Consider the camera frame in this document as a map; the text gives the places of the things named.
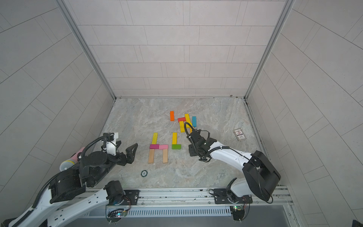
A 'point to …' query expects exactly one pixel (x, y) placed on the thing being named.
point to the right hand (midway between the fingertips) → (192, 150)
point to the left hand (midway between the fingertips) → (134, 144)
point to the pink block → (163, 146)
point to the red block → (182, 119)
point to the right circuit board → (238, 212)
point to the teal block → (194, 121)
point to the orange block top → (172, 115)
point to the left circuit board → (115, 215)
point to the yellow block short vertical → (182, 126)
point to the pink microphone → (68, 163)
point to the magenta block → (154, 146)
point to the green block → (176, 146)
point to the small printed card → (239, 135)
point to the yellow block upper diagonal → (188, 120)
